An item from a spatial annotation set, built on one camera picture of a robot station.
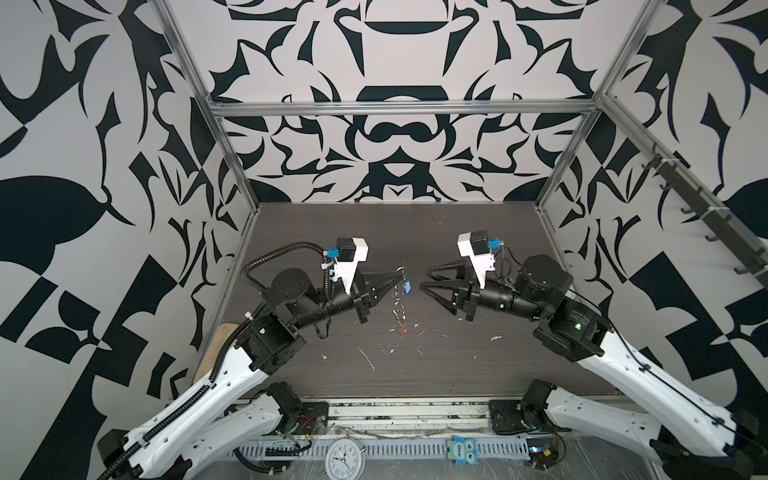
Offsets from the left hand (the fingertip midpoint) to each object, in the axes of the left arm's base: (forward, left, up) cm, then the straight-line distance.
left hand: (402, 269), depth 54 cm
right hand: (-2, -4, -2) cm, 5 cm away
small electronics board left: (-22, +28, -43) cm, 56 cm away
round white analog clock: (-26, +12, -36) cm, 46 cm away
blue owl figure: (-25, -14, -38) cm, 48 cm away
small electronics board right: (-25, -33, -41) cm, 58 cm away
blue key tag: (0, -1, -6) cm, 6 cm away
